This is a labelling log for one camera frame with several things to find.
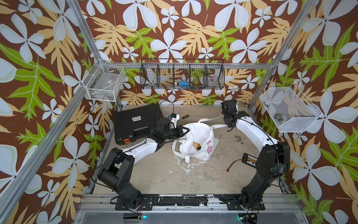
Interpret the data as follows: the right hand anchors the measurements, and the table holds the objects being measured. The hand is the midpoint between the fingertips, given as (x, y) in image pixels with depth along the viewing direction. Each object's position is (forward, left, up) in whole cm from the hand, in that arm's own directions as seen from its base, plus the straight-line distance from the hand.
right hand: (236, 117), depth 88 cm
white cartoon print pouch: (-13, +24, -11) cm, 29 cm away
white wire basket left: (+15, +84, +17) cm, 87 cm away
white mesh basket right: (-1, -28, +9) cm, 29 cm away
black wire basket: (+29, +36, +14) cm, 48 cm away
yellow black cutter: (-12, +25, -16) cm, 32 cm away
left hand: (-9, +30, +1) cm, 32 cm away
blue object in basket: (+21, +33, +10) cm, 41 cm away
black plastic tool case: (+5, +69, -12) cm, 71 cm away
